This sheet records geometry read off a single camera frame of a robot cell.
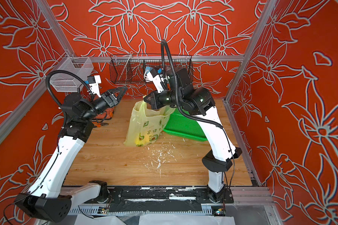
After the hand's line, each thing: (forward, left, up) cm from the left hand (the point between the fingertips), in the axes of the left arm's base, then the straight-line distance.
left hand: (124, 89), depth 59 cm
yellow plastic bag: (-5, -8, -18) cm, 21 cm away
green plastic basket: (+15, -26, -46) cm, 55 cm away
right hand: (-6, -8, 0) cm, 10 cm away
